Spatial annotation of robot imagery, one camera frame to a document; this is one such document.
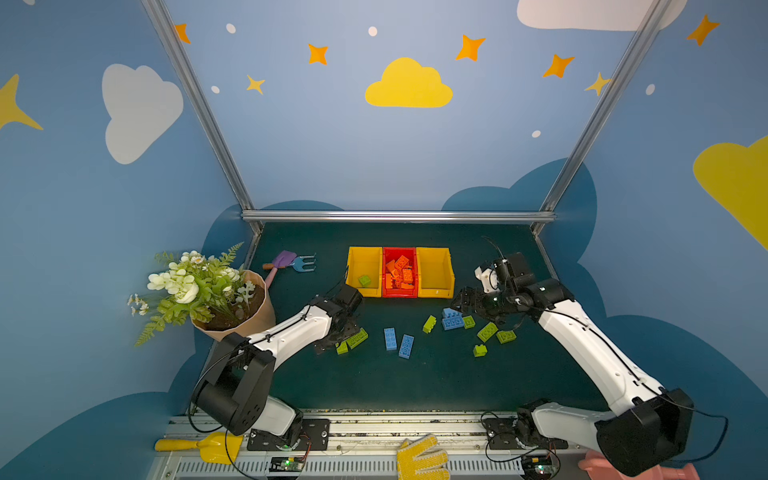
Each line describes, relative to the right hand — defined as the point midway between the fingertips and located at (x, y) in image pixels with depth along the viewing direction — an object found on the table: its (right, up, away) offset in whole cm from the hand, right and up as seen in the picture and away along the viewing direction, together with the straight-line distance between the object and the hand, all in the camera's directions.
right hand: (466, 305), depth 79 cm
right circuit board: (+15, -38, -7) cm, 42 cm away
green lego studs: (-34, -15, +10) cm, 39 cm away
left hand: (-34, -11, +10) cm, 37 cm away
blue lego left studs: (-20, -12, +12) cm, 26 cm away
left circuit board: (-46, -37, -8) cm, 59 cm away
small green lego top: (-29, +5, +25) cm, 39 cm away
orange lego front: (-14, +7, +23) cm, 28 cm away
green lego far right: (+16, -12, +12) cm, 23 cm away
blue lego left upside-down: (-15, -15, +12) cm, 24 cm away
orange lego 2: (-14, +3, +20) cm, 25 cm away
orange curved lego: (-20, +10, +25) cm, 34 cm away
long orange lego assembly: (-19, +4, +23) cm, 30 cm away
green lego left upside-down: (-30, -12, +12) cm, 35 cm away
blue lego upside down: (0, -8, +15) cm, 17 cm away
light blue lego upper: (0, -6, +17) cm, 18 cm away
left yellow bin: (-30, +8, +30) cm, 43 cm away
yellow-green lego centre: (-8, -8, +14) cm, 18 cm away
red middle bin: (-20, +14, +29) cm, 38 cm away
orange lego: (-16, +11, +28) cm, 34 cm away
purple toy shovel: (-59, +12, +30) cm, 68 cm away
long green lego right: (+10, -10, +12) cm, 19 cm away
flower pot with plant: (-64, +4, -6) cm, 64 cm away
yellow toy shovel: (-63, -33, -8) cm, 72 cm away
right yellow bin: (-4, +7, +28) cm, 29 cm away
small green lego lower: (+6, -15, +9) cm, 19 cm away
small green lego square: (+5, -8, +15) cm, 17 cm away
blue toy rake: (-55, +10, +32) cm, 64 cm away
